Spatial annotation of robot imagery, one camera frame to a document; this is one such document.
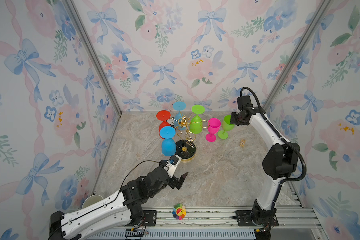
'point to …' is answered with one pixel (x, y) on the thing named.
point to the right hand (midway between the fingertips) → (235, 118)
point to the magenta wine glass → (214, 125)
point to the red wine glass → (165, 115)
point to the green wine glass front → (227, 126)
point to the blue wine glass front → (168, 144)
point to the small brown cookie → (242, 142)
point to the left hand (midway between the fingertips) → (180, 166)
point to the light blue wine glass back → (179, 121)
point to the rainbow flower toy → (179, 211)
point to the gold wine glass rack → (185, 150)
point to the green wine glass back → (196, 123)
